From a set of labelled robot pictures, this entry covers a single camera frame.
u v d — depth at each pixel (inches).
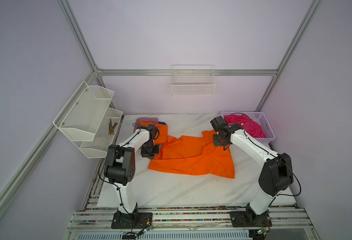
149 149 31.6
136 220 28.0
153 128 32.3
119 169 19.9
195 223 29.0
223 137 25.1
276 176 18.0
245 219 28.7
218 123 27.5
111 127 37.5
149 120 43.7
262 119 44.4
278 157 19.0
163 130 42.3
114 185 21.2
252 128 44.0
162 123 44.8
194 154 37.8
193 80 38.7
